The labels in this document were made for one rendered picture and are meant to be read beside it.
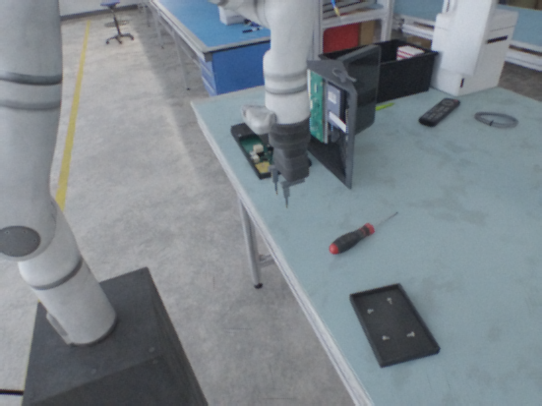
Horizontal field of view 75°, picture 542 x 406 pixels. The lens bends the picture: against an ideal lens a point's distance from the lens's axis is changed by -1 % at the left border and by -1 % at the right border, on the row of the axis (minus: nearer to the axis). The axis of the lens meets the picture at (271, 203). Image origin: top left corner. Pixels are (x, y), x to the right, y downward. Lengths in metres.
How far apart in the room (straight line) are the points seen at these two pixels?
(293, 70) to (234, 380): 1.32
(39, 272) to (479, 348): 0.65
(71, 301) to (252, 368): 1.06
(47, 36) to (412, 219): 0.62
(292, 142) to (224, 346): 1.25
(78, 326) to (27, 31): 0.49
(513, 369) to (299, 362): 1.17
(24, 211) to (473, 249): 0.69
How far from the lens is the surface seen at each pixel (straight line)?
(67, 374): 0.80
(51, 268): 0.68
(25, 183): 0.57
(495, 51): 1.29
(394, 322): 0.55
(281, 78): 0.58
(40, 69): 0.52
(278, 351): 1.67
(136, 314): 0.81
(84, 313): 0.74
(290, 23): 0.54
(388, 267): 0.62
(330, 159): 0.87
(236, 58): 2.36
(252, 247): 1.67
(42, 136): 0.54
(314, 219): 0.69
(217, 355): 1.70
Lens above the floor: 1.45
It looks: 38 degrees down
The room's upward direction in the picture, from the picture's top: 6 degrees counter-clockwise
